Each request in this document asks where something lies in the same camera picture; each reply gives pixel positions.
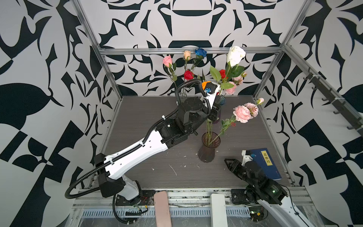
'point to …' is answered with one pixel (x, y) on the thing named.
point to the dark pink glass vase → (210, 140)
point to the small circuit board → (256, 213)
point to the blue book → (262, 157)
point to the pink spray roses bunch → (236, 81)
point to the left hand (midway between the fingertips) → (219, 93)
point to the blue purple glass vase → (220, 100)
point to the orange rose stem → (208, 131)
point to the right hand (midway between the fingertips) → (226, 162)
